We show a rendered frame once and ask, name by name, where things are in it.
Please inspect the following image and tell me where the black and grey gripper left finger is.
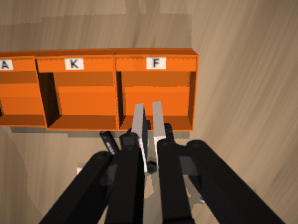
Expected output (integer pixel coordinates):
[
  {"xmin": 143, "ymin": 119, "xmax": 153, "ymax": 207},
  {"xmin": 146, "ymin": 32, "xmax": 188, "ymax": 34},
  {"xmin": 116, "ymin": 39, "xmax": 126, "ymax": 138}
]
[{"xmin": 39, "ymin": 103, "xmax": 148, "ymax": 224}]

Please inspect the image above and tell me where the white domino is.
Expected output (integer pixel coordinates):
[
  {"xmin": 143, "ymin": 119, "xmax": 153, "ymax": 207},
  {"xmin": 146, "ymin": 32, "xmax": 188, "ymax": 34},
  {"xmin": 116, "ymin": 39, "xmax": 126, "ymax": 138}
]
[{"xmin": 77, "ymin": 165, "xmax": 84, "ymax": 174}]

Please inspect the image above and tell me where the orange three-compartment bin rack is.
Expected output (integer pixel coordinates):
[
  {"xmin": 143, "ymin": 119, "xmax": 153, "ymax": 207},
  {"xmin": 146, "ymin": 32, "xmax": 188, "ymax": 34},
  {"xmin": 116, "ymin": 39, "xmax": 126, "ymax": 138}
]
[{"xmin": 0, "ymin": 48, "xmax": 199, "ymax": 131}]

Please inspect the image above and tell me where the dark grey hex nut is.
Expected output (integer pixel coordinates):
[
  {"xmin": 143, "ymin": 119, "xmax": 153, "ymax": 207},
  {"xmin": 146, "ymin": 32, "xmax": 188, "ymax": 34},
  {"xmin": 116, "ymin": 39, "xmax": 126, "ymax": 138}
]
[{"xmin": 147, "ymin": 161, "xmax": 157, "ymax": 174}]

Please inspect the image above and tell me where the black aa battery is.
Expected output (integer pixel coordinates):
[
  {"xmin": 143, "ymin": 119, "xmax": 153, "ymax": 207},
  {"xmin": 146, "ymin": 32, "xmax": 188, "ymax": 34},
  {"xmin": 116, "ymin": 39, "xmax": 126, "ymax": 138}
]
[{"xmin": 99, "ymin": 131, "xmax": 120, "ymax": 155}]

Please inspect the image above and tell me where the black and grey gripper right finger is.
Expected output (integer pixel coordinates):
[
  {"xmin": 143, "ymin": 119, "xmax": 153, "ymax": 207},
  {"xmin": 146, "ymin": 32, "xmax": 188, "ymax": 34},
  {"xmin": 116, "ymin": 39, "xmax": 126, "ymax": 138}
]
[{"xmin": 152, "ymin": 101, "xmax": 285, "ymax": 224}]

